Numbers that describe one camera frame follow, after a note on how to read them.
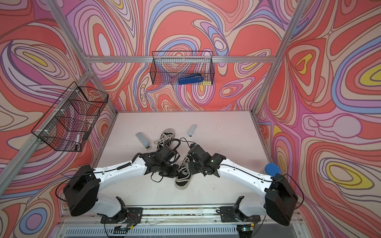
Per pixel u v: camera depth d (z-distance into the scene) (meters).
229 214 0.73
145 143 0.97
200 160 0.59
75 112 0.80
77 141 0.72
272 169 0.68
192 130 1.05
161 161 0.65
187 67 0.96
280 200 0.40
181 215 0.75
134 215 0.73
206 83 0.84
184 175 0.83
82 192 0.42
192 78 0.90
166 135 1.01
